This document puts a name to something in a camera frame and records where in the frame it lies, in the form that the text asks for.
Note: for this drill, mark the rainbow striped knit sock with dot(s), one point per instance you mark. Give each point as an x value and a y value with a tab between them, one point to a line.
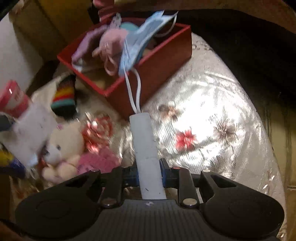
64	97

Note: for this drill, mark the pink fluffy cloth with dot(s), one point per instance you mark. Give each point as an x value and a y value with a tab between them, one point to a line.
99	160

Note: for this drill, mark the white sponge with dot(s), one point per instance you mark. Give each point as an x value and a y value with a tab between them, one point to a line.
30	132

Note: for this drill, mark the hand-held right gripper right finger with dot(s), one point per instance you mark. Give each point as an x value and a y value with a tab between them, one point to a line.
165	173

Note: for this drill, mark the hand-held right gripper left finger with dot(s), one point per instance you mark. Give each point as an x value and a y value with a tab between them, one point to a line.
131	176

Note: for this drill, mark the white foam bar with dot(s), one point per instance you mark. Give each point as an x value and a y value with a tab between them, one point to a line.
145	150

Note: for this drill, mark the pink and teal plush toy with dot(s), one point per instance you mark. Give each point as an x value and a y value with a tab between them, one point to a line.
111	44

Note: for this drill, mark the purple fluffy cloth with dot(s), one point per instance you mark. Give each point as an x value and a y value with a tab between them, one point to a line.
87	44

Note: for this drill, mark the red cardboard box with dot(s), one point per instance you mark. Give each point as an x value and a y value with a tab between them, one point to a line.
157	76

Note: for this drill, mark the pink lidded clear tumbler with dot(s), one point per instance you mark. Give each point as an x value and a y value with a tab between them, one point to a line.
13	97

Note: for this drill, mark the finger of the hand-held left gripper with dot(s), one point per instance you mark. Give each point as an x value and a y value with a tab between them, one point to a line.
4	123
12	165

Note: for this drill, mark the wooden cabinet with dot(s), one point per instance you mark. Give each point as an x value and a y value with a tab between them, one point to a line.
46	23

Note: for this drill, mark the blue face mask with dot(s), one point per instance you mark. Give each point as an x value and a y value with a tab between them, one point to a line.
32	161
138	41

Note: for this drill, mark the shiny floral tablecloth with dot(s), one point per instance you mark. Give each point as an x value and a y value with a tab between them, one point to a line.
208	104

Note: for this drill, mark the cream teddy bear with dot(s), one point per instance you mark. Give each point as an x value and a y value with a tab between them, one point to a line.
64	141

